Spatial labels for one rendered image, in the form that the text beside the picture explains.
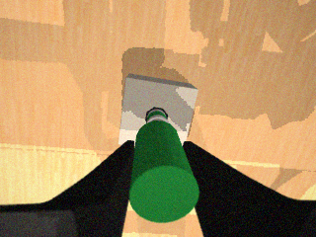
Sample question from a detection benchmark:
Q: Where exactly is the green marker cap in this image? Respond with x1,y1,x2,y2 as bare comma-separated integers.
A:
129,120,198,223

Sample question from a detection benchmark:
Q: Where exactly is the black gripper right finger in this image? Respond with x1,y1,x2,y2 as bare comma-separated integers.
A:
183,141,316,237

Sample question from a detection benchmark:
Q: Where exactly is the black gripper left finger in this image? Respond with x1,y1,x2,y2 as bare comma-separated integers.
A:
0,140,134,237

